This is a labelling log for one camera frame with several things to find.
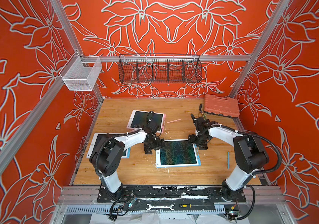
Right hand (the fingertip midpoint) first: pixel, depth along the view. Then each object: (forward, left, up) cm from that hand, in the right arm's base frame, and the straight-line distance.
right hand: (191, 144), depth 91 cm
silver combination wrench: (-35, +25, -1) cm, 43 cm away
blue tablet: (-6, +9, -1) cm, 11 cm away
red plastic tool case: (+31, -32, +4) cm, 45 cm away
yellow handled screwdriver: (-34, +5, -1) cm, 34 cm away
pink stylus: (+20, +11, -1) cm, 23 cm away
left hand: (-4, +20, +1) cm, 20 cm away
